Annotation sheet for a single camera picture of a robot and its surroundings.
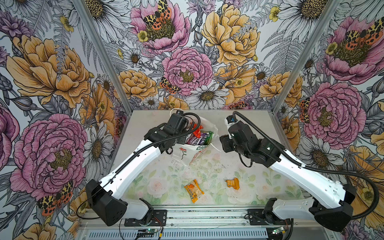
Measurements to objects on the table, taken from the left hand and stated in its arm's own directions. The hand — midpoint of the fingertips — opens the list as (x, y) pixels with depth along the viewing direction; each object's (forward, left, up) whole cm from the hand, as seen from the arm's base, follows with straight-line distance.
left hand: (177, 137), depth 77 cm
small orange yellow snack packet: (-19, -9, -22) cm, 31 cm away
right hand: (-5, -23, +3) cm, 24 cm away
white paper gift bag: (-5, -4, -9) cm, 11 cm away
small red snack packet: (+6, -10, -3) cm, 12 cm away
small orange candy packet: (-15, -30, -22) cm, 41 cm away
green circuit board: (-37, -48, -24) cm, 65 cm away
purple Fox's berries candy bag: (+3, -6, -6) cm, 9 cm away
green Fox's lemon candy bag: (+4, -17, -5) cm, 18 cm away
